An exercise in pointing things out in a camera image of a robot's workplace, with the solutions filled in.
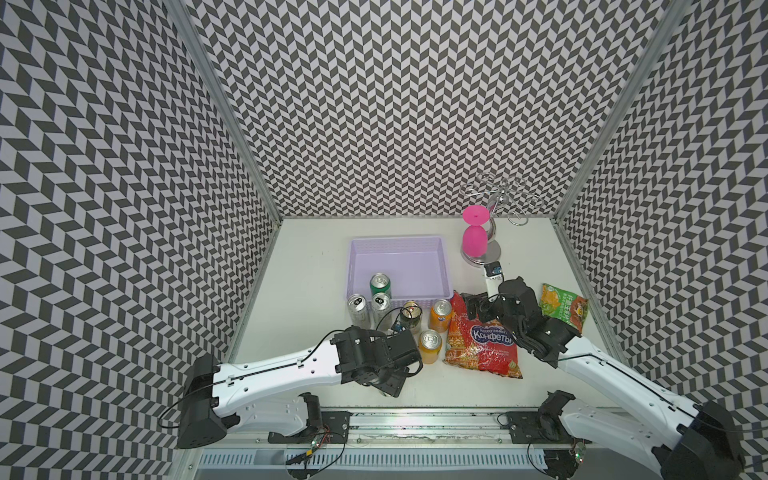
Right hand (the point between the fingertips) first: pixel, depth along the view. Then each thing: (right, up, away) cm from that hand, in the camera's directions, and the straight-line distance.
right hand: (480, 294), depth 81 cm
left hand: (-25, -19, -11) cm, 33 cm away
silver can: (-33, -4, -1) cm, 33 cm away
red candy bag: (+1, -14, +1) cm, 14 cm away
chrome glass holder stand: (+9, +27, 0) cm, 29 cm away
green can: (-28, +2, +8) cm, 29 cm away
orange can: (-11, -6, +3) cm, 13 cm away
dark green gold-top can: (-19, -6, +1) cm, 20 cm away
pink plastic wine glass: (+1, +15, +8) cm, 17 cm away
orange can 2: (-13, -14, +2) cm, 19 cm away
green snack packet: (+28, -5, +12) cm, 31 cm away
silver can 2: (-27, -3, 0) cm, 28 cm away
